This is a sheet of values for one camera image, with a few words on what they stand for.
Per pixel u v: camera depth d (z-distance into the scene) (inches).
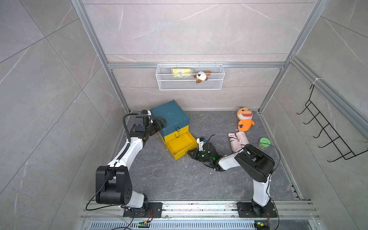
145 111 30.6
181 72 32.9
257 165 20.2
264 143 37.3
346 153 23.0
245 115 42.1
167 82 40.7
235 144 37.3
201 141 34.6
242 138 38.9
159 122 30.5
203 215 28.7
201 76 33.7
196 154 32.2
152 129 28.8
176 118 34.5
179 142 38.2
